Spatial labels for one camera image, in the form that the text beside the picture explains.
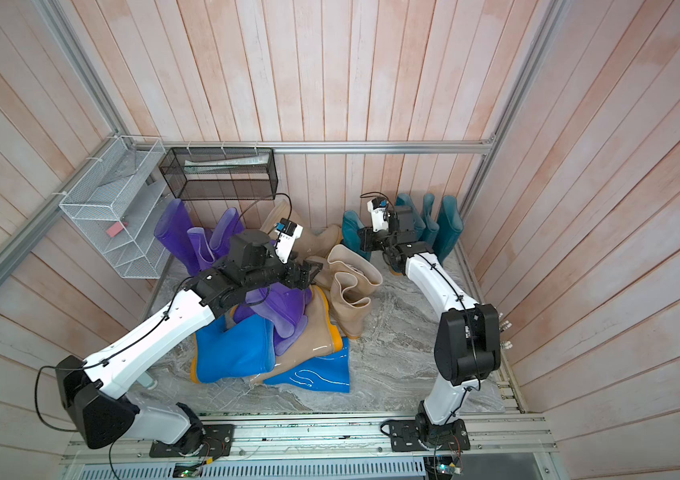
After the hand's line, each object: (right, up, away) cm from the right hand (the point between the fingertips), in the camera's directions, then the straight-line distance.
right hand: (358, 229), depth 89 cm
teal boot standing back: (+26, 0, -4) cm, 27 cm away
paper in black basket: (-48, +20, +1) cm, 52 cm away
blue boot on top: (-31, -33, -12) cm, 47 cm away
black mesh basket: (-49, +22, +18) cm, 57 cm away
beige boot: (-5, -9, -14) cm, 17 cm away
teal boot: (+15, +10, +4) cm, 18 cm away
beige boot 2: (-3, -25, -5) cm, 26 cm away
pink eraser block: (-70, 0, -5) cm, 70 cm away
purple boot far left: (-55, -1, -3) cm, 55 cm away
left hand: (-14, -10, -16) cm, 24 cm away
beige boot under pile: (-11, -31, -5) cm, 34 cm away
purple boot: (-39, +1, -3) cm, 39 cm away
